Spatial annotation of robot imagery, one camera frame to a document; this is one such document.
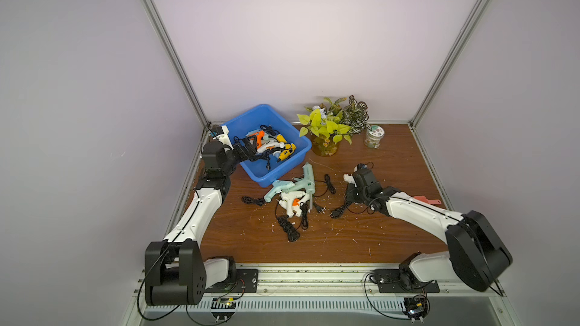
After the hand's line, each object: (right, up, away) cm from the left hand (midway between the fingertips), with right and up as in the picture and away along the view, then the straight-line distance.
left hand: (251, 138), depth 81 cm
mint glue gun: (+9, -20, +12) cm, 25 cm away
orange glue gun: (-2, +2, +28) cm, 29 cm away
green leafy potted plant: (+28, +6, +10) cm, 31 cm away
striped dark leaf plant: (+42, +10, +11) cm, 44 cm away
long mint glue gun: (+21, -19, +11) cm, 30 cm away
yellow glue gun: (+14, -4, +23) cm, 27 cm away
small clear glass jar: (+54, +1, +25) cm, 60 cm away
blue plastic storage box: (+4, +9, +32) cm, 33 cm away
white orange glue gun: (+15, -25, +7) cm, 30 cm away
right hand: (+38, -19, +8) cm, 43 cm away
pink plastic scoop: (+72, -26, +9) cm, 77 cm away
